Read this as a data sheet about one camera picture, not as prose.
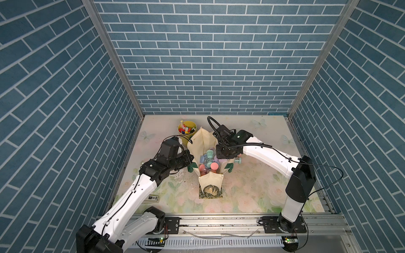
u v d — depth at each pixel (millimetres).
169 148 559
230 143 587
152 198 788
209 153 914
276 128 1139
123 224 423
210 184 787
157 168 528
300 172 458
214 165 830
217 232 733
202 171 862
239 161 932
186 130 938
